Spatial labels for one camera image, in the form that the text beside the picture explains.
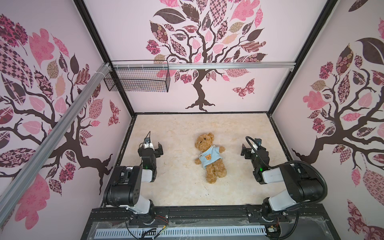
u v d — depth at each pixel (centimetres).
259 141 78
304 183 46
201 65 93
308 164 85
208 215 75
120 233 70
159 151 86
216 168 82
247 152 83
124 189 44
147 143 78
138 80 122
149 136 77
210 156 87
